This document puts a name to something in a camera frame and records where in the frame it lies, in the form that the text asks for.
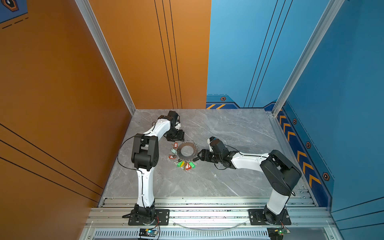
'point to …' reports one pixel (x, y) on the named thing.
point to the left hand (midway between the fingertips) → (180, 138)
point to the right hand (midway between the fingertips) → (199, 156)
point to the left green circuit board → (151, 232)
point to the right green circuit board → (277, 233)
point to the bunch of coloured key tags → (186, 165)
